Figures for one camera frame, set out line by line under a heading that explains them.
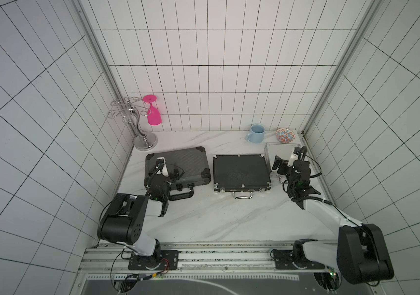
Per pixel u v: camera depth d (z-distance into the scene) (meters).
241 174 0.92
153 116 1.04
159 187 0.68
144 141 1.13
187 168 0.92
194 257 0.75
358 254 0.41
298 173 0.63
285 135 1.17
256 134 1.12
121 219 0.45
